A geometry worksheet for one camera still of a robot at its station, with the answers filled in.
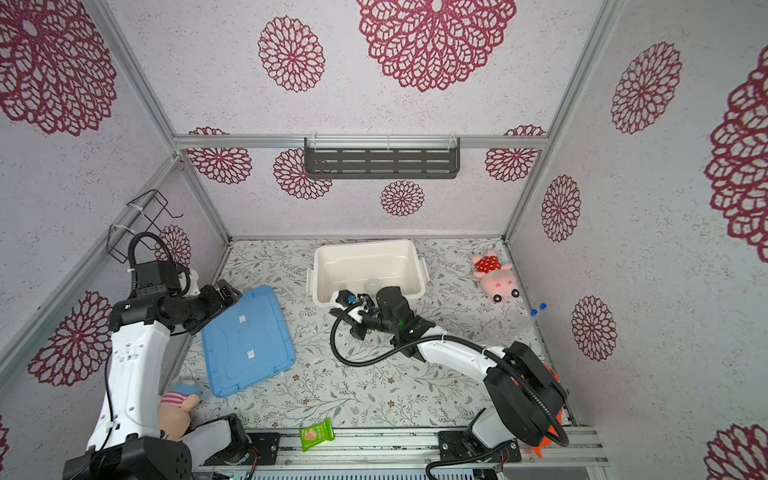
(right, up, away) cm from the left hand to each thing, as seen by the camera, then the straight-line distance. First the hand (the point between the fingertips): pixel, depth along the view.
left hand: (228, 309), depth 75 cm
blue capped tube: (+80, -2, +6) cm, 81 cm away
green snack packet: (+22, -31, -1) cm, 38 cm away
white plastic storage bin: (+33, +10, +37) cm, 50 cm away
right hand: (+27, 0, +1) cm, 27 cm away
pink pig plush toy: (+77, +6, +22) cm, 80 cm away
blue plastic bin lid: (-4, -14, +19) cm, 24 cm away
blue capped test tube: (+84, 0, +8) cm, 84 cm away
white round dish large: (+36, +4, +28) cm, 46 cm away
